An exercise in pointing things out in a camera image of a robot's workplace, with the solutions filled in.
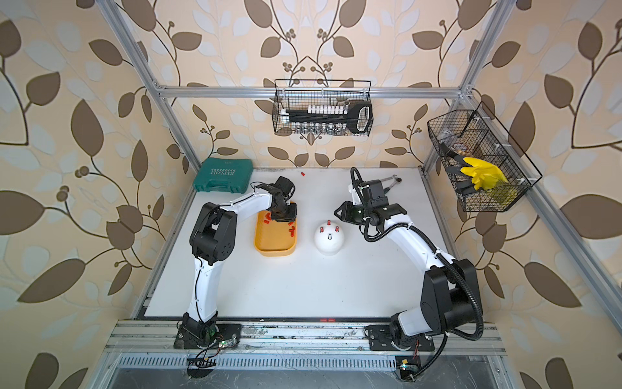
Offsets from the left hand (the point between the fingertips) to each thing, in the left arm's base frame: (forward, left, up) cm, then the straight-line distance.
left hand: (290, 215), depth 101 cm
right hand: (-8, -19, +14) cm, 25 cm away
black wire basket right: (+13, -65, +33) cm, 74 cm away
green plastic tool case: (+20, +32, +3) cm, 38 cm away
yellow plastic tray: (-10, +6, -3) cm, 12 cm away
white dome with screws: (-16, -16, +8) cm, 24 cm away
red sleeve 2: (-12, -19, +9) cm, 24 cm away
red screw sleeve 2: (0, +10, -1) cm, 10 cm away
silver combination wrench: (+23, -45, -1) cm, 50 cm away
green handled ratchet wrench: (+21, -50, -1) cm, 54 cm away
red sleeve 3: (+26, -3, -2) cm, 27 cm away
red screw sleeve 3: (-6, -1, -3) cm, 7 cm away
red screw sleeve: (-9, -16, +9) cm, 21 cm away
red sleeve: (-12, -13, +9) cm, 20 cm away
